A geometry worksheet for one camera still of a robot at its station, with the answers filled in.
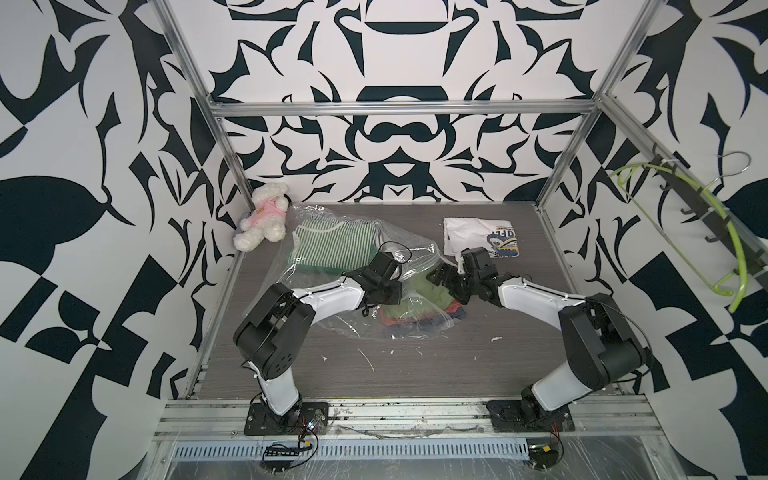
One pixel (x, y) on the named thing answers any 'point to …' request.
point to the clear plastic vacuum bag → (416, 254)
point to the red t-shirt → (454, 308)
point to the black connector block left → (278, 466)
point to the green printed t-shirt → (423, 305)
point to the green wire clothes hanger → (618, 174)
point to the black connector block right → (542, 456)
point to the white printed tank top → (498, 237)
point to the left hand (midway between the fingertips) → (397, 289)
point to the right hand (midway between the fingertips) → (434, 277)
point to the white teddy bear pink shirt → (267, 221)
